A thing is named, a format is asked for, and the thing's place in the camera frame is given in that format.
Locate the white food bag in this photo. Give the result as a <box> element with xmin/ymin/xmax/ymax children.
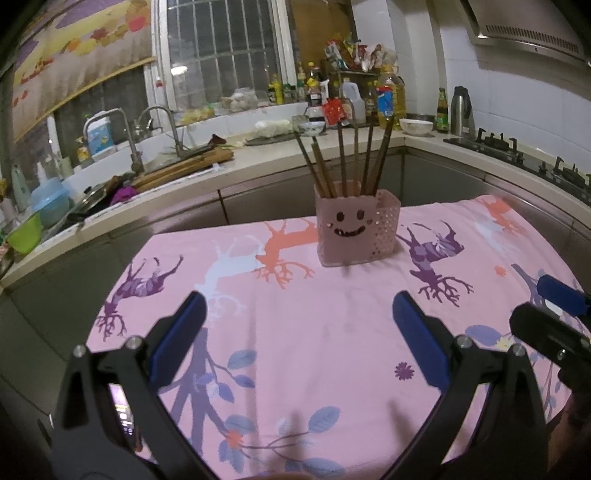
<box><xmin>254</xmin><ymin>119</ymin><xmax>294</xmax><ymax>139</ymax></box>

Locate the kitchen counter with cabinets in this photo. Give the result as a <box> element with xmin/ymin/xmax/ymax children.
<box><xmin>0</xmin><ymin>131</ymin><xmax>591</xmax><ymax>416</ymax></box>

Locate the red packet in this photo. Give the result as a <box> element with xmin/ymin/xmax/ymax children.
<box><xmin>322</xmin><ymin>98</ymin><xmax>347</xmax><ymax>125</ymax></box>

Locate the pink smiley utensil holder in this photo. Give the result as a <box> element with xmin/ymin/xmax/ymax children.
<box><xmin>314</xmin><ymin>181</ymin><xmax>400</xmax><ymax>267</ymax></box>

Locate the barred window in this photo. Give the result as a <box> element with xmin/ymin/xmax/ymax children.
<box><xmin>161</xmin><ymin>0</ymin><xmax>296</xmax><ymax>112</ymax></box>

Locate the large cooking oil bottle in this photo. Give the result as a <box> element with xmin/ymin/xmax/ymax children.
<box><xmin>376</xmin><ymin>67</ymin><xmax>407</xmax><ymax>131</ymax></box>

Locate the dark sauce bottle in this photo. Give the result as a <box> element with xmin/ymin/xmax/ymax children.
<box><xmin>307</xmin><ymin>69</ymin><xmax>326</xmax><ymax>121</ymax></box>

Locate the wooden cutting board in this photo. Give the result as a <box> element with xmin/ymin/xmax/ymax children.
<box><xmin>131</xmin><ymin>148</ymin><xmax>236</xmax><ymax>192</ymax></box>

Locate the blue and white detergent jug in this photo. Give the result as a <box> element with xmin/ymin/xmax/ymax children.
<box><xmin>87</xmin><ymin>116</ymin><xmax>115</xmax><ymax>155</ymax></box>

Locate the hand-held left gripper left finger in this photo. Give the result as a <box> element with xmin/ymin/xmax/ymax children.
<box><xmin>48</xmin><ymin>291</ymin><xmax>220</xmax><ymax>480</ymax></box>

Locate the black pan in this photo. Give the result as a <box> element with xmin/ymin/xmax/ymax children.
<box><xmin>67</xmin><ymin>182</ymin><xmax>121</xmax><ymax>224</ymax></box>

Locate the range hood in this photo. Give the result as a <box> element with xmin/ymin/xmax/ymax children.
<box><xmin>459</xmin><ymin>0</ymin><xmax>587</xmax><ymax>58</ymax></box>

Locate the green plastic basin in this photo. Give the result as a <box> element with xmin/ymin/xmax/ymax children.
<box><xmin>6</xmin><ymin>213</ymin><xmax>43</xmax><ymax>254</ymax></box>

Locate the steel kitchen faucet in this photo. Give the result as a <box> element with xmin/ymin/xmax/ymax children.
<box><xmin>83</xmin><ymin>107</ymin><xmax>143</xmax><ymax>174</ymax></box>
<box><xmin>136</xmin><ymin>105</ymin><xmax>182</xmax><ymax>155</ymax></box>

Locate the bundle of wooden chopsticks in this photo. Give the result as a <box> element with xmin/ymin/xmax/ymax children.
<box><xmin>293</xmin><ymin>104</ymin><xmax>395</xmax><ymax>199</ymax></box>

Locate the pink tree print tablecloth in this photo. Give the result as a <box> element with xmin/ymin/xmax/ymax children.
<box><xmin>90</xmin><ymin>194</ymin><xmax>591</xmax><ymax>480</ymax></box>

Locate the steel thermos kettle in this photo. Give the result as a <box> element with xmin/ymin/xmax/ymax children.
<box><xmin>451</xmin><ymin>86</ymin><xmax>475</xmax><ymax>137</ymax></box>

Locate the green glass bottle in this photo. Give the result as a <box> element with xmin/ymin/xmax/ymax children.
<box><xmin>436</xmin><ymin>88</ymin><xmax>450</xmax><ymax>134</ymax></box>

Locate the blue plastic container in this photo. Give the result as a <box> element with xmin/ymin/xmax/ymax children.
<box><xmin>30</xmin><ymin>178</ymin><xmax>70</xmax><ymax>227</ymax></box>

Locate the white plastic jug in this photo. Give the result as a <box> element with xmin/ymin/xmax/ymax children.
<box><xmin>341</xmin><ymin>78</ymin><xmax>365</xmax><ymax>121</ymax></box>

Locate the floral roller blind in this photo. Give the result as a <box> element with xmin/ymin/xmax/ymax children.
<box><xmin>11</xmin><ymin>0</ymin><xmax>158</xmax><ymax>144</ymax></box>

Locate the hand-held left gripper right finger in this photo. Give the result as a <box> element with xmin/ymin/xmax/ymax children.
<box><xmin>392</xmin><ymin>290</ymin><xmax>551</xmax><ymax>480</ymax></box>

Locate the white bowl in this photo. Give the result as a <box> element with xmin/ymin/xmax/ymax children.
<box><xmin>399</xmin><ymin>119</ymin><xmax>435</xmax><ymax>137</ymax></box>

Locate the purple cloth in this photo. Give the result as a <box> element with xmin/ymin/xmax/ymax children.
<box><xmin>110</xmin><ymin>185</ymin><xmax>139</xmax><ymax>206</ymax></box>

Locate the smartphone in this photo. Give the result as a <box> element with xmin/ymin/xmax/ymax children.
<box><xmin>107</xmin><ymin>382</ymin><xmax>139</xmax><ymax>450</ymax></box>

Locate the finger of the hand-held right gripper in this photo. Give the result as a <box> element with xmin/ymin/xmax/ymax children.
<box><xmin>509</xmin><ymin>303</ymin><xmax>591</xmax><ymax>368</ymax></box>
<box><xmin>537</xmin><ymin>274</ymin><xmax>591</xmax><ymax>325</ymax></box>

